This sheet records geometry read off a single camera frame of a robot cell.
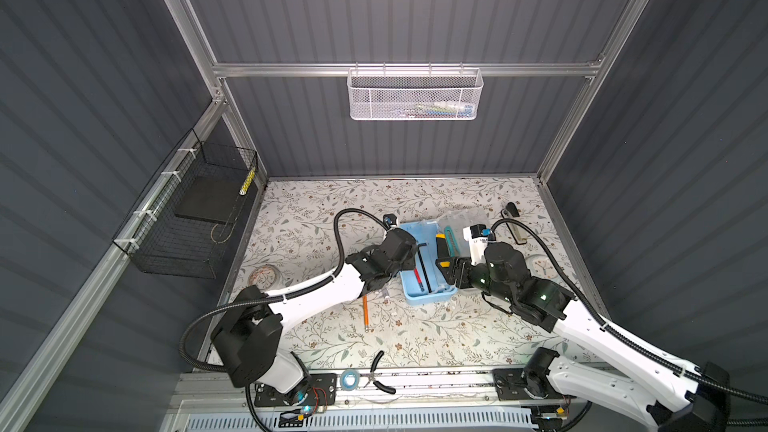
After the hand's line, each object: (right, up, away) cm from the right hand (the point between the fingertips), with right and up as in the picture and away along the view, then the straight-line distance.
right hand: (446, 264), depth 74 cm
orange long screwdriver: (-21, -16, +13) cm, 30 cm away
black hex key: (-5, -1, +3) cm, 6 cm away
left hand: (-9, +2, +10) cm, 13 cm away
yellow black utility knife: (+2, 0, +17) cm, 17 cm away
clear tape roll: (-54, -8, +20) cm, 58 cm away
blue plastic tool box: (-3, -9, +18) cm, 20 cm away
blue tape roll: (-24, -30, +1) cm, 38 cm away
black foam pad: (-59, +17, +1) cm, 61 cm away
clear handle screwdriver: (-15, -12, +15) cm, 25 cm away
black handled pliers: (-19, -29, +3) cm, 35 cm away
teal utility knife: (+5, +3, +17) cm, 18 cm away
